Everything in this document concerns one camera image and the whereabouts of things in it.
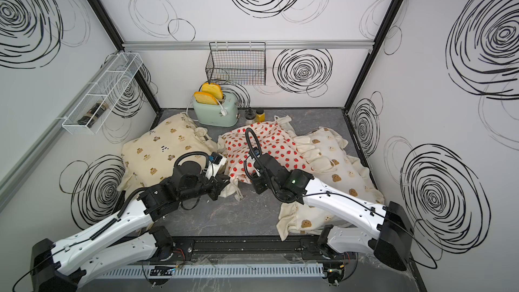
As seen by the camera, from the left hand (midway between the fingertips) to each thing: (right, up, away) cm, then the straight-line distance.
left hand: (231, 179), depth 72 cm
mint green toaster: (-17, +26, +33) cm, 45 cm away
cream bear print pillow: (+40, +6, +18) cm, 45 cm away
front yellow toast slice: (-17, +33, +26) cm, 46 cm away
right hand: (+8, +1, +3) cm, 9 cm away
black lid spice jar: (+5, +25, +33) cm, 42 cm away
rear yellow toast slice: (-14, +38, +30) cm, 50 cm away
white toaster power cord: (-8, +27, +27) cm, 39 cm away
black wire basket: (-5, +58, +52) cm, 78 cm away
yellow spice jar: (+10, +25, +36) cm, 45 cm away
